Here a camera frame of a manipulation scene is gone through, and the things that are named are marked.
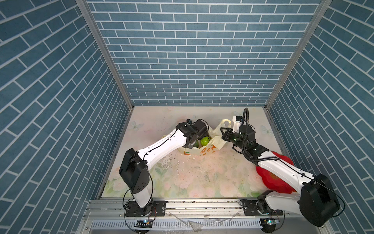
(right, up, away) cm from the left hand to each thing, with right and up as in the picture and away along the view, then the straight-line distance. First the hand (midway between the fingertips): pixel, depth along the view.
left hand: (183, 142), depth 83 cm
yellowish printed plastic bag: (+19, +2, -1) cm, 20 cm away
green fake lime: (+13, -1, +10) cm, 17 cm away
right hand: (+20, +9, -1) cm, 22 cm away
